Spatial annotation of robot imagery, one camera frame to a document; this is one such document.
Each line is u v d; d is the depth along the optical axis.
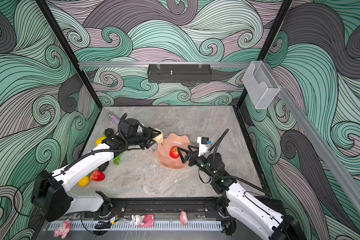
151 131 0.71
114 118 1.10
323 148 0.52
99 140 0.97
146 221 0.69
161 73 0.94
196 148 0.76
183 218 0.67
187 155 0.64
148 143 0.70
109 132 1.00
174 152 0.88
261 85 0.77
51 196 0.40
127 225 0.70
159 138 0.76
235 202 0.53
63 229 0.65
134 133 0.63
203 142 0.66
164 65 0.94
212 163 0.54
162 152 0.91
